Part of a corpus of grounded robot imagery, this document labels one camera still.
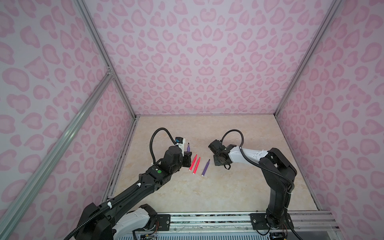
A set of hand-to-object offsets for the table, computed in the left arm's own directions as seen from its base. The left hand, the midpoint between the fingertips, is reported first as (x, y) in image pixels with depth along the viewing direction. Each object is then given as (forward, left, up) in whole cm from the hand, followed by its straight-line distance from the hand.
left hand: (192, 151), depth 79 cm
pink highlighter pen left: (+3, 0, -18) cm, 18 cm away
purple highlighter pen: (+1, +2, +2) cm, 3 cm away
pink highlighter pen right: (0, -2, -18) cm, 18 cm away
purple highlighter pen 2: (-1, -8, -18) cm, 20 cm away
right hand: (+3, -18, -18) cm, 25 cm away
